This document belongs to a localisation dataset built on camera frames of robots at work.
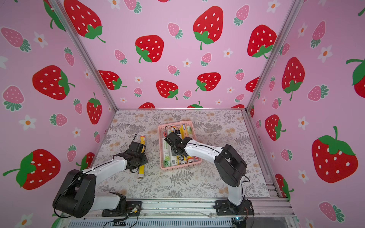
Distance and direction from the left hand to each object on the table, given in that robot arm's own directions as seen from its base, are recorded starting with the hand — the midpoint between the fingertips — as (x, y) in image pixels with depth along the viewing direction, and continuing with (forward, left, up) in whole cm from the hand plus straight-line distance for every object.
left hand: (145, 159), depth 92 cm
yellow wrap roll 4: (-4, -27, +7) cm, 28 cm away
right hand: (+7, -25, +6) cm, 26 cm away
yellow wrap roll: (-11, 0, +2) cm, 11 cm away
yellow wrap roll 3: (-3, -30, +6) cm, 31 cm away
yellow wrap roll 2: (+17, -25, +8) cm, 31 cm away
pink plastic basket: (+22, -9, +7) cm, 25 cm away
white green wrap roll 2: (+21, -29, +4) cm, 36 cm away
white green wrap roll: (+2, -14, +4) cm, 15 cm away
